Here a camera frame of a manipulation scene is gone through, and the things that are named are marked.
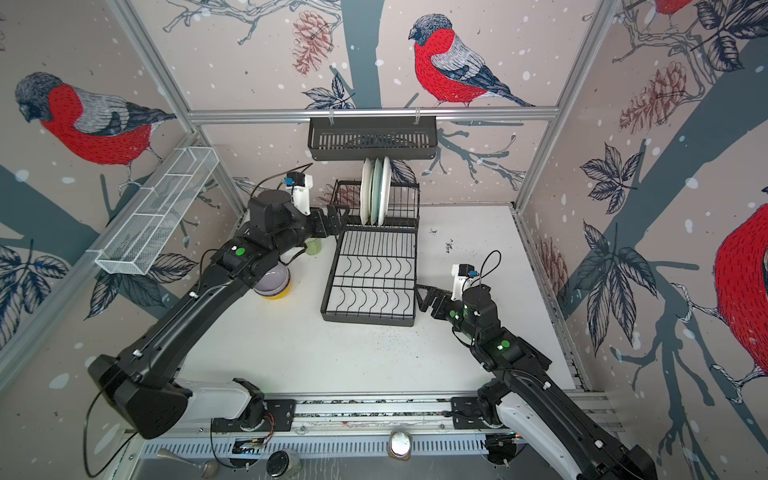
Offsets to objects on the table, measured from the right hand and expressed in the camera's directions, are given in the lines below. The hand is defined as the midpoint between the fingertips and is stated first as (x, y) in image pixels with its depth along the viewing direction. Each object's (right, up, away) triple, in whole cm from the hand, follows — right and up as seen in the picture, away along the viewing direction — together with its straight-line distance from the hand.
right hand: (422, 293), depth 76 cm
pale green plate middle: (-12, +27, 0) cm, 29 cm away
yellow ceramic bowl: (-43, -4, +14) cm, 45 cm away
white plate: (-15, +29, +2) cm, 33 cm away
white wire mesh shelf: (-71, +14, -5) cm, 73 cm away
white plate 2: (-9, +27, +1) cm, 28 cm away
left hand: (-22, +22, -8) cm, 32 cm away
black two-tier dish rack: (-15, +1, +22) cm, 26 cm away
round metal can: (-30, -32, -17) cm, 47 cm away
